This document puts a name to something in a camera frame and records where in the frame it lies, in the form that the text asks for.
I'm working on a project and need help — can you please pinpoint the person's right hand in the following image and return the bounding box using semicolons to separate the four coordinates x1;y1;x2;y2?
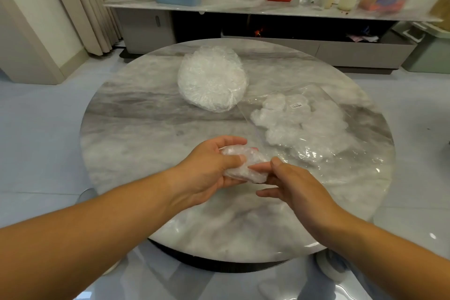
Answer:
249;156;345;241

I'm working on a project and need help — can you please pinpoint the person's left hand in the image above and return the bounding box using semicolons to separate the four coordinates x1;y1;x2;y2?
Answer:
169;135;248;209

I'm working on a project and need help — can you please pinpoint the clear plastic cover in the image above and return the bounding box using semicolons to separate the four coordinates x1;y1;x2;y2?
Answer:
221;144;271;185

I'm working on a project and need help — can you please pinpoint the clear bag of caps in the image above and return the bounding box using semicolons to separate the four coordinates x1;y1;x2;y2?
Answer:
251;92;356;160

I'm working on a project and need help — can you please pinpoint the clear plastic bag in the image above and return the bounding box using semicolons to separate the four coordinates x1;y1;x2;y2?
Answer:
239;84;395;181

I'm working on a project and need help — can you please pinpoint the pile of clear plastic caps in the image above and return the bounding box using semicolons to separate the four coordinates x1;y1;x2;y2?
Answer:
177;45;249;113

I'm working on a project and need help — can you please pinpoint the person's right forearm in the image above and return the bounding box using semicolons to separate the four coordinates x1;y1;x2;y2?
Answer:
320;208;450;300

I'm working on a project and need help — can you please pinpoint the person's left forearm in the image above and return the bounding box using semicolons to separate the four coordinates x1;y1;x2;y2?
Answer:
0;168;187;300

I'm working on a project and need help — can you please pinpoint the green storage bin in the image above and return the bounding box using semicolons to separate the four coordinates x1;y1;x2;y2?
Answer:
403;21;450;74

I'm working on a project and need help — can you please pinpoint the black table base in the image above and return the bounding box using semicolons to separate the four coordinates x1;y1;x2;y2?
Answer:
148;239;317;274

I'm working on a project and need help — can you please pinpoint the long grey low cabinet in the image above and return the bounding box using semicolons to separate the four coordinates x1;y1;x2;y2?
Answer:
104;0;440;71

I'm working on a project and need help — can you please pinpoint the beige curtain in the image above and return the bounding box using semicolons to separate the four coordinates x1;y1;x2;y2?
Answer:
41;0;122;56

